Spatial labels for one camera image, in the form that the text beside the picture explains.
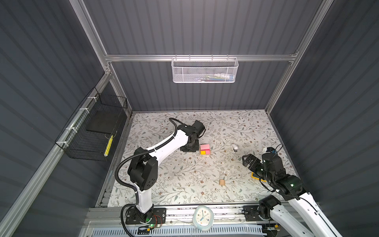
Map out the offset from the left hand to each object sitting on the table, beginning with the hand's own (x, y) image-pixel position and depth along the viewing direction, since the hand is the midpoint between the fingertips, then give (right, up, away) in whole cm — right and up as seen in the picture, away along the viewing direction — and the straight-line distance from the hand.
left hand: (192, 149), depth 87 cm
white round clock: (+6, -31, -16) cm, 35 cm away
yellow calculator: (+27, -7, -21) cm, 35 cm away
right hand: (+30, -5, -11) cm, 32 cm away
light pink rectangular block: (+9, 0, +7) cm, 11 cm away
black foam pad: (-46, +16, -9) cm, 50 cm away
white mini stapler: (+28, 0, +9) cm, 30 cm away
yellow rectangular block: (+7, -3, +7) cm, 11 cm away
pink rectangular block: (+10, -3, +7) cm, 13 cm away
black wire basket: (-51, +10, -14) cm, 54 cm away
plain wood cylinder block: (+18, -19, -3) cm, 26 cm away
